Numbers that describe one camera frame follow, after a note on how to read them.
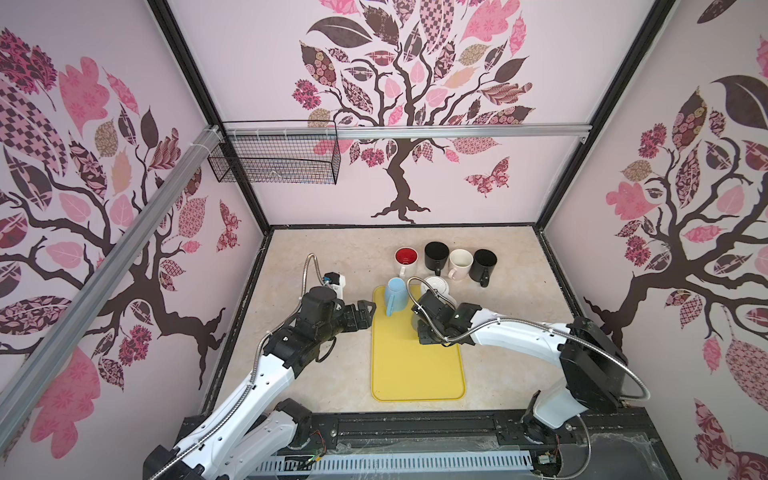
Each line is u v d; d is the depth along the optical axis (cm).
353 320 66
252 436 54
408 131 95
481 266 98
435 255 100
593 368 44
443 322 64
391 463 70
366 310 70
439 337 63
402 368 83
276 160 122
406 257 106
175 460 38
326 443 72
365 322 67
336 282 69
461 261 100
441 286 92
